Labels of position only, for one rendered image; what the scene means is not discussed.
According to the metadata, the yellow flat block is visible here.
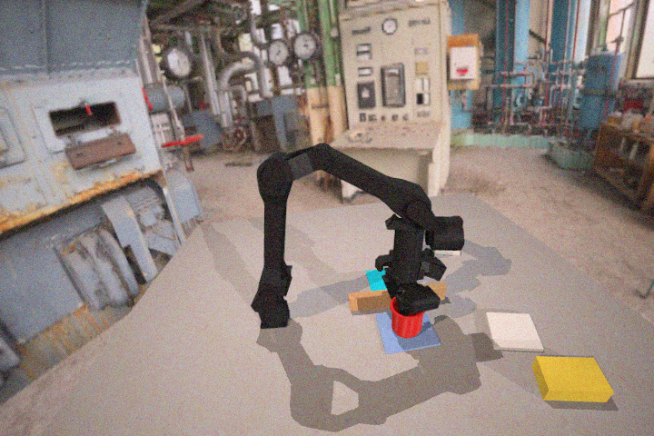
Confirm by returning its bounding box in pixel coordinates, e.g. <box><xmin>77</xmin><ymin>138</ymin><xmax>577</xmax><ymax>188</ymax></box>
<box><xmin>531</xmin><ymin>356</ymin><xmax>614</xmax><ymax>402</ymax></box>

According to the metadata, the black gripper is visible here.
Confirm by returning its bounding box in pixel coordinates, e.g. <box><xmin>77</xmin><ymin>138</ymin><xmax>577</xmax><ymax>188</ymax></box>
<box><xmin>375</xmin><ymin>247</ymin><xmax>441</xmax><ymax>316</ymax></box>

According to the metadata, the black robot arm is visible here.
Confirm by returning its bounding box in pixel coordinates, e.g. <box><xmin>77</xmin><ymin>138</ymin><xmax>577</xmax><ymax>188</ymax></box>
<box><xmin>251</xmin><ymin>144</ymin><xmax>465</xmax><ymax>329</ymax></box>

